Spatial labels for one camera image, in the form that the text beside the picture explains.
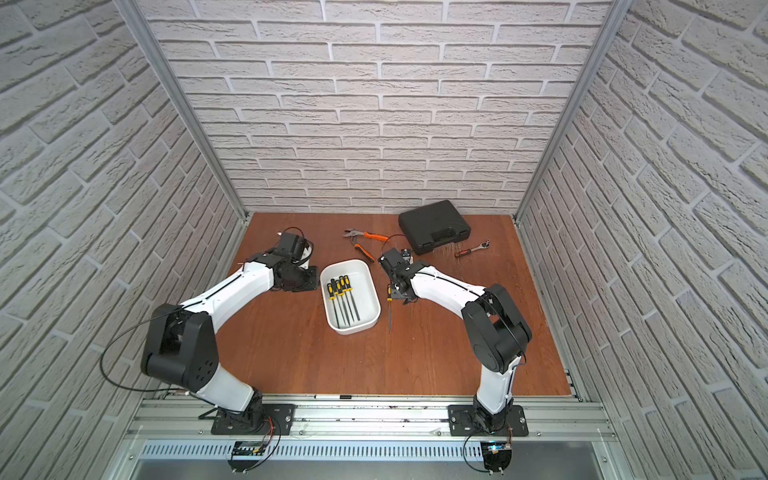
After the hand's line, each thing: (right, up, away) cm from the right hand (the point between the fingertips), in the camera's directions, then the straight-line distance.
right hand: (410, 287), depth 93 cm
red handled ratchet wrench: (+29, +13, +17) cm, 36 cm away
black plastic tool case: (+10, +21, +19) cm, 30 cm away
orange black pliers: (-22, +18, +20) cm, 35 cm away
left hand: (-28, +4, -3) cm, 28 cm away
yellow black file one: (-25, -3, +2) cm, 26 cm away
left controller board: (-42, -37, -21) cm, 60 cm away
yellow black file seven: (-7, -4, +2) cm, 8 cm away
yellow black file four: (-20, -1, +4) cm, 20 cm away
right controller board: (+20, -38, -22) cm, 48 cm away
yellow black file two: (-24, -2, +4) cm, 25 cm away
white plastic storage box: (-15, -3, +4) cm, 16 cm away
